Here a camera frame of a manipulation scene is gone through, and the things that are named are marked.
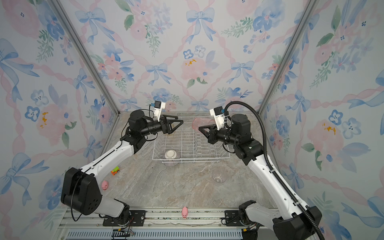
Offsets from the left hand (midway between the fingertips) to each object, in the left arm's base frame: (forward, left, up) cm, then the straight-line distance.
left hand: (181, 119), depth 71 cm
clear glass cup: (-14, -21, -33) cm, 42 cm away
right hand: (-5, -9, +1) cm, 10 cm away
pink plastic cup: (0, -9, -1) cm, 9 cm away
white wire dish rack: (+8, -1, -34) cm, 35 cm away
